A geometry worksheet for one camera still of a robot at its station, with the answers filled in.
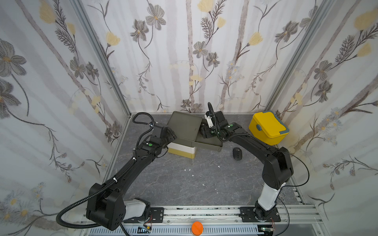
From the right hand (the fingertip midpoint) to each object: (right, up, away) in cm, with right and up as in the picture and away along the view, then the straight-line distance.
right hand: (208, 127), depth 87 cm
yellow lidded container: (+39, 0, +7) cm, 39 cm away
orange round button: (-8, -44, -24) cm, 51 cm away
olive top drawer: (+1, -9, -7) cm, 11 cm away
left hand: (-21, -4, -4) cm, 22 cm away
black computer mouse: (+20, -17, +8) cm, 28 cm away
